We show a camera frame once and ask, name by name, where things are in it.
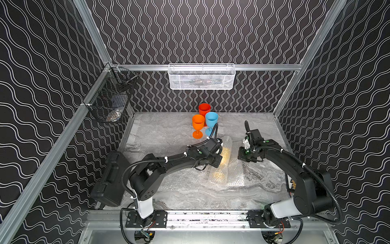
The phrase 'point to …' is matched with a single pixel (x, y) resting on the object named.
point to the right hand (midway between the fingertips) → (239, 156)
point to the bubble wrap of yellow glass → (226, 141)
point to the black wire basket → (109, 101)
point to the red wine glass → (203, 108)
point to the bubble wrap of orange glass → (184, 179)
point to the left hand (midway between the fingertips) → (219, 157)
